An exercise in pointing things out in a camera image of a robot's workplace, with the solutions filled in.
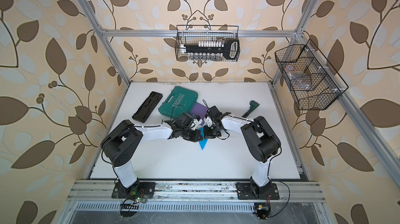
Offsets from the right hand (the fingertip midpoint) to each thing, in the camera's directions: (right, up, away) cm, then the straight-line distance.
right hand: (205, 137), depth 93 cm
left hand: (-2, +1, -4) cm, 5 cm away
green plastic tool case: (-17, +22, +12) cm, 30 cm away
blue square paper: (-1, -3, -3) cm, 4 cm away
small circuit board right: (+27, -29, -21) cm, 45 cm away
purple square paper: (-4, +15, +14) cm, 21 cm away
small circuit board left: (-34, -26, -25) cm, 50 cm away
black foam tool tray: (-40, +15, +10) cm, 44 cm away
